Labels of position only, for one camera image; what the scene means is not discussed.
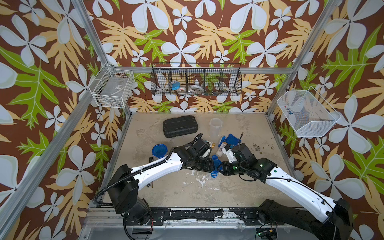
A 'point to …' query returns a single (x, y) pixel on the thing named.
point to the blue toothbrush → (223, 140)
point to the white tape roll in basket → (195, 88)
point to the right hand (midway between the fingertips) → (216, 168)
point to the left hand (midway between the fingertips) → (213, 167)
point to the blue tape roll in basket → (175, 86)
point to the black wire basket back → (194, 79)
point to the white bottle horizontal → (212, 145)
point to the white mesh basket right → (310, 115)
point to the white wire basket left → (112, 87)
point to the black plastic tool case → (180, 126)
